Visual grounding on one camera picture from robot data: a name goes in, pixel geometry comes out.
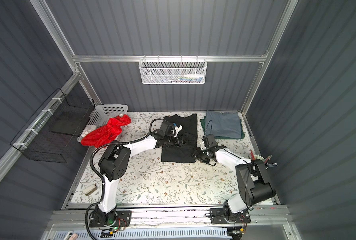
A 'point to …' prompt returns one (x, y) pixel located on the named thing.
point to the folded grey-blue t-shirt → (223, 124)
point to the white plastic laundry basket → (101, 112)
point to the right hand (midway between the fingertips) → (195, 157)
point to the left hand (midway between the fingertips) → (186, 142)
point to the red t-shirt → (99, 137)
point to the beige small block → (89, 190)
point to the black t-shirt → (182, 153)
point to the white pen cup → (257, 157)
